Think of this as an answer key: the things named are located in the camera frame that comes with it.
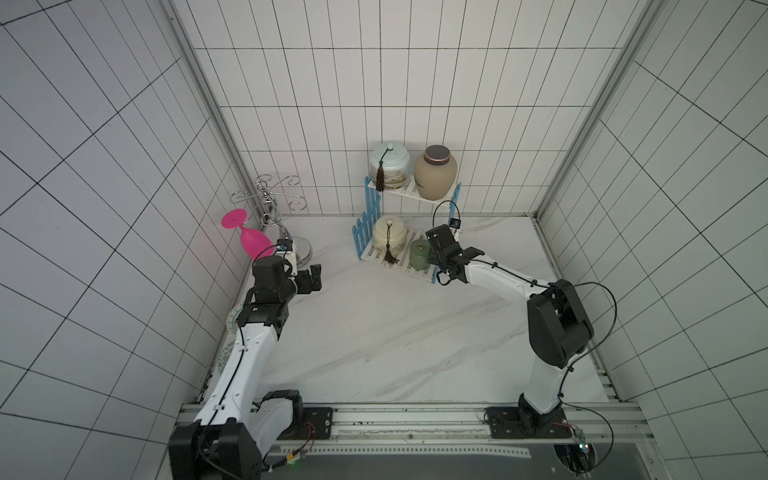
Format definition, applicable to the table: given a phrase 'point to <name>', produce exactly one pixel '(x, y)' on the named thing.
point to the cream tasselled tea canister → (389, 237)
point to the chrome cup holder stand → (267, 211)
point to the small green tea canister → (420, 254)
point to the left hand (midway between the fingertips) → (302, 272)
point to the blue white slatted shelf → (363, 230)
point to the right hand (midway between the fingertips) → (429, 250)
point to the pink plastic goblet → (251, 242)
